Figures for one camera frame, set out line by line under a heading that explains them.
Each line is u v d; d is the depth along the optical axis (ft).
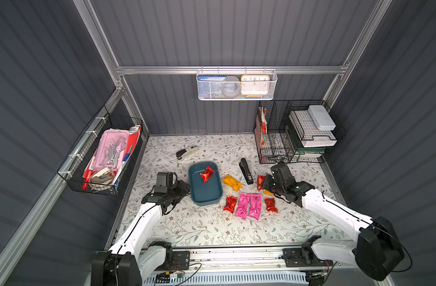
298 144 3.16
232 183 3.08
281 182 2.11
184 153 3.46
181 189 2.47
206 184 3.16
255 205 2.84
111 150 2.37
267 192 2.53
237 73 2.91
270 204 2.84
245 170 3.26
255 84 2.90
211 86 2.95
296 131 3.55
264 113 3.62
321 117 3.30
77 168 2.07
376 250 1.34
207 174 3.19
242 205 2.83
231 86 2.96
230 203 2.84
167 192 2.11
